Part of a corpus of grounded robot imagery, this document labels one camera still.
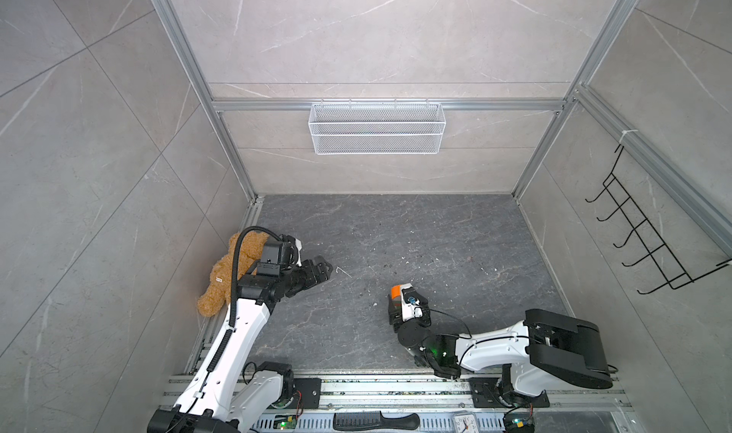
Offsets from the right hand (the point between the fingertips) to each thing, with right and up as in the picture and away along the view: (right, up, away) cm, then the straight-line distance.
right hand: (402, 296), depth 81 cm
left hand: (-23, +9, -3) cm, 25 cm away
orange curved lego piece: (-2, +3, -5) cm, 6 cm away
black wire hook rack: (+54, +11, -23) cm, 60 cm away
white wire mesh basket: (-7, +55, +20) cm, 59 cm away
